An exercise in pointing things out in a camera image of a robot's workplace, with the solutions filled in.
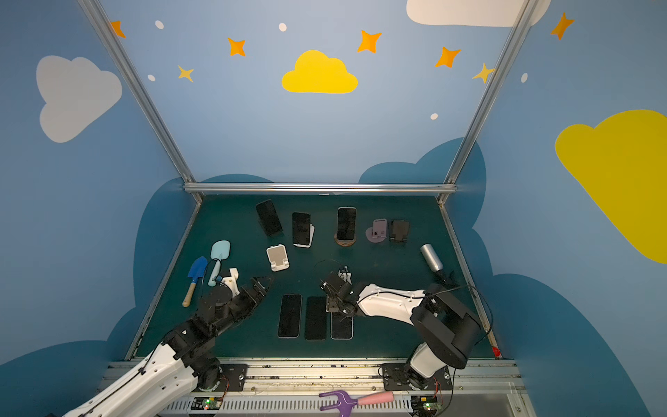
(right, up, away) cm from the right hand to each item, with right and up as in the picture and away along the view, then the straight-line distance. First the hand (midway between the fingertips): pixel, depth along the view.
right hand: (340, 298), depth 89 cm
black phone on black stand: (-28, +28, +14) cm, 42 cm away
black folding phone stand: (-27, +21, +18) cm, 38 cm away
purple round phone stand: (+15, +22, +14) cm, 30 cm away
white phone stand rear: (-11, +23, +16) cm, 30 cm away
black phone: (-15, +25, +11) cm, 32 cm away
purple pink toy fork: (+2, -24, -18) cm, 30 cm away
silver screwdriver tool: (+36, +12, +8) cm, 39 cm away
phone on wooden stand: (+3, +26, +12) cm, 29 cm away
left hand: (-20, +7, -12) cm, 24 cm away
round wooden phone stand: (+2, +18, +16) cm, 24 cm away
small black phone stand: (+25, +23, +15) cm, 37 cm away
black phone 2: (-8, -7, -1) cm, 11 cm away
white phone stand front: (-24, +13, +8) cm, 28 cm away
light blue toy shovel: (-48, +16, +13) cm, 52 cm away
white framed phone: (+1, -8, -4) cm, 9 cm away
